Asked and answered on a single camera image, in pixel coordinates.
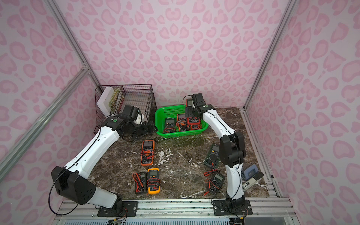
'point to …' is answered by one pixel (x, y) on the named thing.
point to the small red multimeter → (192, 127)
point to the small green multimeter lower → (214, 185)
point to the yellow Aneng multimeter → (153, 181)
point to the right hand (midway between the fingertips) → (191, 110)
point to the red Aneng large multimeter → (191, 121)
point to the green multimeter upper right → (213, 158)
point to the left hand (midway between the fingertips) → (153, 130)
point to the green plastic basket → (171, 112)
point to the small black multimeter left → (140, 182)
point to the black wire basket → (110, 100)
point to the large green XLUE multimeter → (170, 125)
